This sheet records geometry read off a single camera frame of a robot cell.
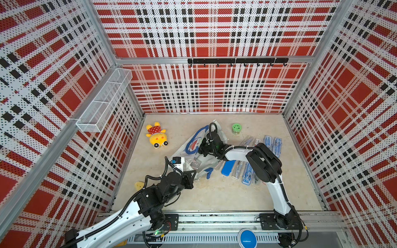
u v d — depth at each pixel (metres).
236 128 1.08
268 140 1.04
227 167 0.93
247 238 0.69
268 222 0.73
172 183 0.53
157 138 0.98
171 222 0.73
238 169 0.91
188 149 0.86
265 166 0.55
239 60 0.88
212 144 0.78
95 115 0.91
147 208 0.51
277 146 1.01
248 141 1.05
